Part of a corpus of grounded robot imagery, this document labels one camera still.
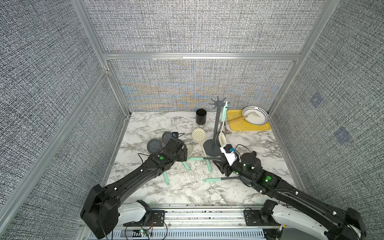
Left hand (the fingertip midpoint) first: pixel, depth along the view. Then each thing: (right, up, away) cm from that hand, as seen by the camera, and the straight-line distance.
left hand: (183, 149), depth 83 cm
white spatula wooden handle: (+50, +21, +31) cm, 62 cm away
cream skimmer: (+10, +7, +21) cm, 24 cm away
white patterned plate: (+53, +17, +29) cm, 63 cm away
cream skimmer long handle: (+23, +5, +7) cm, 25 cm away
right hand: (+17, -1, -9) cm, 20 cm away
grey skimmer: (-12, +6, +15) cm, 20 cm away
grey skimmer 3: (+13, -18, +3) cm, 23 cm away
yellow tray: (+43, +14, +30) cm, 54 cm away
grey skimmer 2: (+19, -7, +11) cm, 23 cm away
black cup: (+12, +21, +25) cm, 35 cm away
